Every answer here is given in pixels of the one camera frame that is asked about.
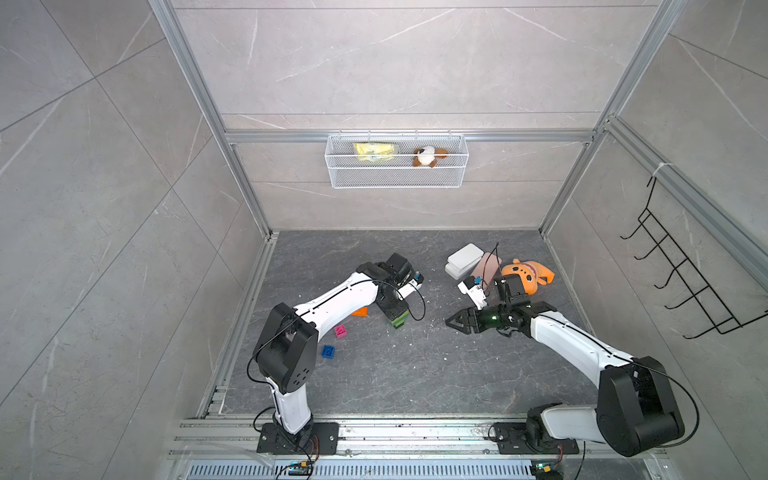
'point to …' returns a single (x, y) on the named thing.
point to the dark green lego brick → (397, 323)
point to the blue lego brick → (328, 351)
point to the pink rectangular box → (487, 268)
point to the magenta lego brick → (340, 331)
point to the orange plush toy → (531, 274)
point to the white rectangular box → (462, 263)
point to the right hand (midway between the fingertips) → (455, 320)
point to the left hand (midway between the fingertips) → (397, 302)
